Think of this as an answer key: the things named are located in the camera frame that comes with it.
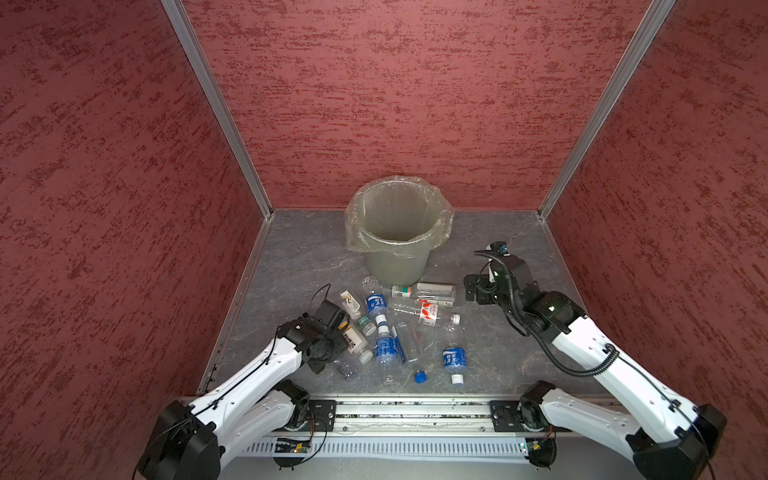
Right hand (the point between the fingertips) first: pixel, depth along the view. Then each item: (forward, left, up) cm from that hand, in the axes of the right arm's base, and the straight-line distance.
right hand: (479, 285), depth 76 cm
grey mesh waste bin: (+28, +20, -6) cm, 35 cm away
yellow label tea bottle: (-9, +34, -14) cm, 38 cm away
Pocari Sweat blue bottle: (-14, +25, -19) cm, 34 cm away
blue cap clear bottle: (-9, +18, -18) cm, 27 cm away
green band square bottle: (+10, +11, -19) cm, 25 cm away
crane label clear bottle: (+3, +36, -15) cm, 39 cm away
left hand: (-12, +39, -17) cm, 44 cm away
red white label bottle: (0, +13, -14) cm, 19 cm away
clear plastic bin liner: (+18, +34, +5) cm, 39 cm away
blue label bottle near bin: (+3, +28, -14) cm, 32 cm away
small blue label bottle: (-14, +7, -14) cm, 21 cm away
